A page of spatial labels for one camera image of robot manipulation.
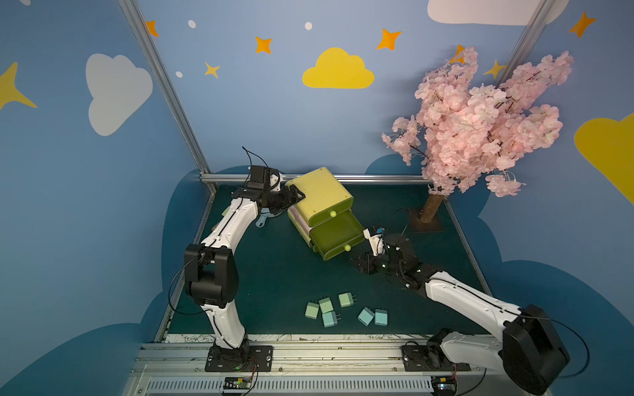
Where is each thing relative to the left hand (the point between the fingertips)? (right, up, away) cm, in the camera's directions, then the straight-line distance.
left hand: (297, 196), depth 89 cm
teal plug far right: (+29, -41, -8) cm, 51 cm away
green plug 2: (+11, -38, -6) cm, 40 cm away
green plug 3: (+17, -36, -5) cm, 41 cm away
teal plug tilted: (+24, -41, -8) cm, 48 cm away
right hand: (+21, -20, -6) cm, 30 cm away
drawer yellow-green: (+12, -6, -2) cm, 14 cm away
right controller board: (+46, -58, -16) cm, 75 cm away
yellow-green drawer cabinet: (+9, +2, +3) cm, 10 cm away
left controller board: (-16, -56, -18) cm, 61 cm away
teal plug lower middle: (+12, -41, -9) cm, 44 cm away
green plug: (+5, -39, -7) cm, 40 cm away
